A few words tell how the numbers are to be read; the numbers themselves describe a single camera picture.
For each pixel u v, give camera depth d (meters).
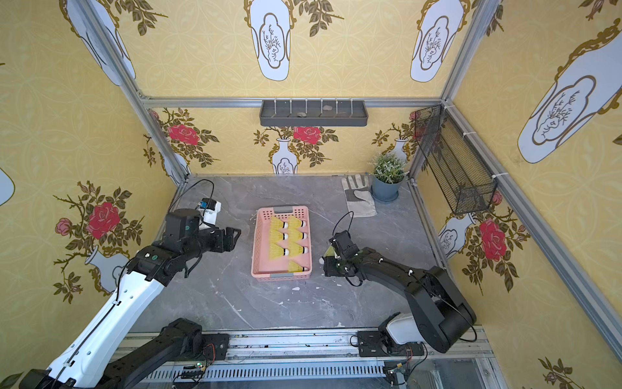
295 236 0.95
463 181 1.00
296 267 0.87
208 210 0.64
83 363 0.38
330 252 0.92
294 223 1.00
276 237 0.95
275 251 0.92
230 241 0.66
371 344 0.74
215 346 0.73
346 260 0.68
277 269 0.89
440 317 0.43
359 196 1.12
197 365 0.70
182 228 0.54
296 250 0.92
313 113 0.92
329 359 0.72
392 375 0.72
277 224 1.00
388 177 1.01
